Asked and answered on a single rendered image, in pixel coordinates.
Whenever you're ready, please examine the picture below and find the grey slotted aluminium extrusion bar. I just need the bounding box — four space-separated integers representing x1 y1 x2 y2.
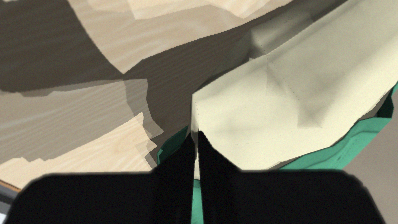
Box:
0 185 19 224

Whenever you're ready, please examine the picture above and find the green cloth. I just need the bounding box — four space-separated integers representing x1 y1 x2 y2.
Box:
157 81 398 224

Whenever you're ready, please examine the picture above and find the cream pillow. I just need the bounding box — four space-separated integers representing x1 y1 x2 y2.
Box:
186 0 398 180

